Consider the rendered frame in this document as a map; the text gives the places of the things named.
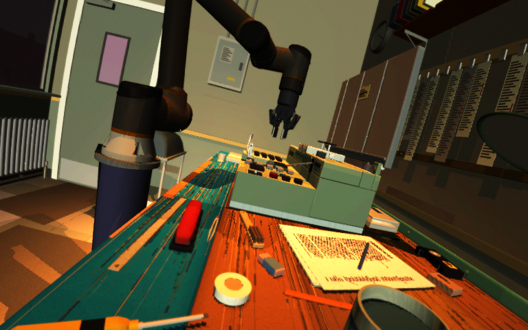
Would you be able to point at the red typewriter key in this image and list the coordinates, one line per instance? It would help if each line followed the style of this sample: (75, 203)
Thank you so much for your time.
(274, 175)

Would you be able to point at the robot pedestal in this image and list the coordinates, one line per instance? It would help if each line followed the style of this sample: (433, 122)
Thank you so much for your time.
(119, 198)

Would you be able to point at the dark rack with paper strips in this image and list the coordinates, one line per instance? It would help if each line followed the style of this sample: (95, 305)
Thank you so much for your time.
(466, 107)

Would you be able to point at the dark window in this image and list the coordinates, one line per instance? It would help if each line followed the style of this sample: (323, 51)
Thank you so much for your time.
(24, 41)

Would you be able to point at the white flat box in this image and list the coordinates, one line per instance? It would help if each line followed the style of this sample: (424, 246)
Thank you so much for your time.
(381, 220)

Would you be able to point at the green typewriter body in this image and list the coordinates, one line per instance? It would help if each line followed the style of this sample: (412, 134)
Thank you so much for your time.
(330, 194)

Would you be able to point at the white tape roll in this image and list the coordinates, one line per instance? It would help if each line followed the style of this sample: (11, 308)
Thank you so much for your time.
(225, 293)

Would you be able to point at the pink wooden block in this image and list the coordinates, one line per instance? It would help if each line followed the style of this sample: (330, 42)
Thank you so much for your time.
(444, 284)

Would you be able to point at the red stapler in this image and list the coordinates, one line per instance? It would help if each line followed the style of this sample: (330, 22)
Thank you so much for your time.
(189, 225)

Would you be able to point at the white radiator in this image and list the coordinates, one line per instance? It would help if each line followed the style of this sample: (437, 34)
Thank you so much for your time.
(22, 146)

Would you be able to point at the cream small block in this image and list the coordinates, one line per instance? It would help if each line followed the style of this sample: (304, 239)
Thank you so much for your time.
(234, 156)

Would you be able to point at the brown cupboard unit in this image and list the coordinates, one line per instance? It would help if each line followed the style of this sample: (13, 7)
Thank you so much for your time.
(371, 107)

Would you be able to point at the white typewriter lever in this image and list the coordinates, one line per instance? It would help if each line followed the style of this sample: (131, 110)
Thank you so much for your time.
(249, 146)

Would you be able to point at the grey typewriter paper bail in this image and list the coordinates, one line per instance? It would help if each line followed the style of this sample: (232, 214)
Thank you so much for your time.
(326, 154)

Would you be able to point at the grey wall panel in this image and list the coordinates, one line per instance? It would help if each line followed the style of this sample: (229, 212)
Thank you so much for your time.
(229, 62)

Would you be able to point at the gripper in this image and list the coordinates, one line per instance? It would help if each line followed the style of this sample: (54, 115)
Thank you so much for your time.
(286, 103)

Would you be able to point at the black typewriter platen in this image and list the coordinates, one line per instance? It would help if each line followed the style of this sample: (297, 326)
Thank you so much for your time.
(359, 153)

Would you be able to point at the blue pen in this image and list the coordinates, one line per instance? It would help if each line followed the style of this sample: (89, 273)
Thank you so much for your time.
(363, 255)

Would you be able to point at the wooden brush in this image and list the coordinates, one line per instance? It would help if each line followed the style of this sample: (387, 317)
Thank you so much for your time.
(253, 233)

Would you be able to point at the black and yellow tape measure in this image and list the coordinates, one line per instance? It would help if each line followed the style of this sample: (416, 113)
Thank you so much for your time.
(441, 262)

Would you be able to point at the orange pencil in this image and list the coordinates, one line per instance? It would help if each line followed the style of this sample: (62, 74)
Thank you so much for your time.
(317, 300)

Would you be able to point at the grey green door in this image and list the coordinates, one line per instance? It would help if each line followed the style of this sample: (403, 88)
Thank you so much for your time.
(86, 107)

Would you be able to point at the small white cylinder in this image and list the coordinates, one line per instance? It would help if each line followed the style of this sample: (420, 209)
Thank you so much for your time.
(222, 156)

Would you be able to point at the shelf with coloured books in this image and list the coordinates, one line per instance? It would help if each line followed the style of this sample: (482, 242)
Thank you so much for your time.
(416, 12)

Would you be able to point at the beige ruler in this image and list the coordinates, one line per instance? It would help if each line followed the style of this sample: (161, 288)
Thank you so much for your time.
(144, 237)

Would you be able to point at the green lamp shade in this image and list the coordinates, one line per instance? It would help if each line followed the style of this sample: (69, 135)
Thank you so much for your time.
(505, 140)

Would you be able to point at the grey domed stand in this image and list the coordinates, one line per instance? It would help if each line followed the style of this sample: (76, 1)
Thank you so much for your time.
(169, 144)

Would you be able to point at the printed paper sheet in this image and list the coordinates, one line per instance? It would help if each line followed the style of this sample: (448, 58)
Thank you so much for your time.
(342, 264)

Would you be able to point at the pink and blue eraser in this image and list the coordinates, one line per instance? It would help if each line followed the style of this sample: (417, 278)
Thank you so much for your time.
(272, 265)

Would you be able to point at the grey round tin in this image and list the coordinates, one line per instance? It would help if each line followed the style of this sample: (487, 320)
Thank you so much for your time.
(363, 307)

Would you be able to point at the teal cutting mat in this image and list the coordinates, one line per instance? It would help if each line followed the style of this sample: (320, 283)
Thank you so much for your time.
(136, 264)

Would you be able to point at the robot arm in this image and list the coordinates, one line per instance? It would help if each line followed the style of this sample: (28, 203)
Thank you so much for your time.
(173, 49)

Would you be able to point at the dark wall clock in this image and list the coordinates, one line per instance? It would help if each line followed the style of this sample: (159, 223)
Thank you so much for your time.
(378, 36)

